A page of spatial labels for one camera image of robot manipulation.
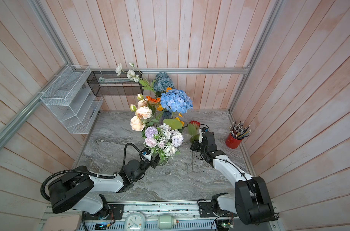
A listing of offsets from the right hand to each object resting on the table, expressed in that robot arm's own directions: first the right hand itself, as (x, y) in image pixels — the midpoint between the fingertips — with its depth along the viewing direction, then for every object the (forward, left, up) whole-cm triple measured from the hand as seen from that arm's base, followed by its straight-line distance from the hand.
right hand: (192, 140), depth 89 cm
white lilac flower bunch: (-12, +16, +19) cm, 28 cm away
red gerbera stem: (+6, 0, +5) cm, 8 cm away
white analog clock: (-43, +30, -7) cm, 53 cm away
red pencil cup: (+1, -26, -4) cm, 27 cm away
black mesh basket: (+38, +60, +16) cm, 73 cm away
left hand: (-9, +21, +3) cm, 23 cm away
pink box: (-44, +67, -9) cm, 80 cm away
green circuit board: (-43, -16, -11) cm, 47 cm away
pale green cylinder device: (-43, +14, -2) cm, 45 cm away
